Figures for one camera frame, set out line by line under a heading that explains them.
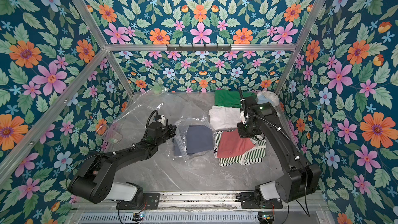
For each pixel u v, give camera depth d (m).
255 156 0.84
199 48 0.94
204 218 0.70
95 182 0.43
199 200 0.75
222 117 1.02
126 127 1.01
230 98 1.15
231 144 0.84
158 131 0.70
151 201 0.74
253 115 0.52
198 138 0.93
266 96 1.05
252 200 0.73
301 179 0.39
